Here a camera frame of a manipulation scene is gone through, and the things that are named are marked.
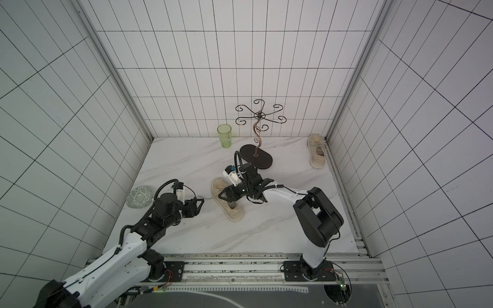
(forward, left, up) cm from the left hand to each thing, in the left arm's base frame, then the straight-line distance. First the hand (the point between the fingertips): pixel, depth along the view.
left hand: (197, 204), depth 83 cm
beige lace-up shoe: (+13, -7, -5) cm, 15 cm away
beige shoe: (+39, -63, -3) cm, 74 cm away
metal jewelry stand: (+34, -26, -6) cm, 43 cm away
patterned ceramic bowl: (+6, +31, -7) cm, 32 cm away
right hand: (+7, -12, +2) cm, 14 cm away
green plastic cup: (+43, -8, +4) cm, 44 cm away
